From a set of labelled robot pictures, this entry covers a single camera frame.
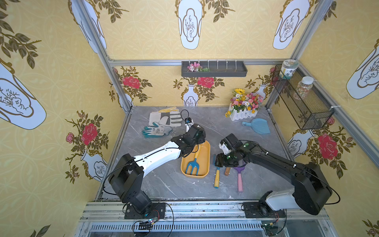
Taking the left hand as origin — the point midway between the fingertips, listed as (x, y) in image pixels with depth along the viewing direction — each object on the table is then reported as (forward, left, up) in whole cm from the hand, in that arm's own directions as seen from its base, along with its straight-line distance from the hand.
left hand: (193, 132), depth 87 cm
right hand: (-14, -15, -8) cm, 22 cm away
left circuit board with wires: (-43, +24, -14) cm, 51 cm away
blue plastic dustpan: (+16, -50, -15) cm, 55 cm away
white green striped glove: (+23, +15, -15) cm, 31 cm away
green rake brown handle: (-18, -20, -14) cm, 30 cm away
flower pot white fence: (+21, -36, +1) cm, 41 cm away
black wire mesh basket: (+5, -65, +14) cm, 67 cm away
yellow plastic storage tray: (-10, -7, -15) cm, 19 cm away
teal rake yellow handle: (-13, 0, -14) cm, 19 cm away
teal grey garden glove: (+13, +26, -15) cm, 33 cm away
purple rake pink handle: (-22, -26, -13) cm, 37 cm away
